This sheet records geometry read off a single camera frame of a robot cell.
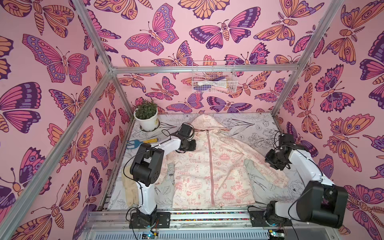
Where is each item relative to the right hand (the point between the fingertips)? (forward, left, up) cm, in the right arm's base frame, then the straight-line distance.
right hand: (268, 161), depth 85 cm
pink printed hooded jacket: (-4, +27, -8) cm, 29 cm away
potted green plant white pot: (+29, +75, +9) cm, 81 cm away
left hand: (+12, +42, -5) cm, 44 cm away
